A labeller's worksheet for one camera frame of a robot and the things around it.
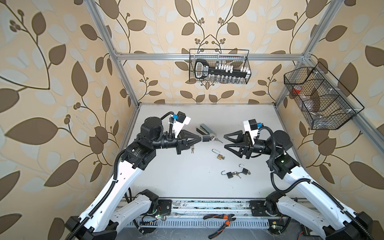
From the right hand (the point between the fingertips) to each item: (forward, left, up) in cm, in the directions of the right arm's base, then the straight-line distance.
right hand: (225, 143), depth 59 cm
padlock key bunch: (+2, +5, +1) cm, 6 cm away
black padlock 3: (+1, -16, -35) cm, 39 cm away
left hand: (0, +10, +3) cm, 10 cm away
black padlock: (+18, +14, -34) cm, 41 cm away
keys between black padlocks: (0, -11, -35) cm, 37 cm away
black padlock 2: (0, -7, -34) cm, 35 cm away
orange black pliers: (-21, -3, -34) cm, 40 cm away
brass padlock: (+10, -2, -34) cm, 35 cm away
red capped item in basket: (+37, -48, -4) cm, 61 cm away
